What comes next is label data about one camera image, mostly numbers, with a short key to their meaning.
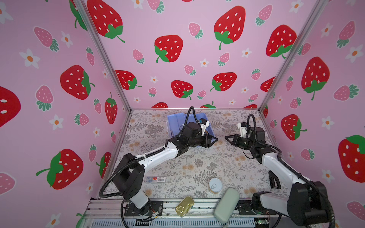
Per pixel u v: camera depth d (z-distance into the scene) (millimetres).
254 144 660
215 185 766
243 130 777
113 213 729
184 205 719
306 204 404
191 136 639
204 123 716
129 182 441
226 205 734
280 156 564
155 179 827
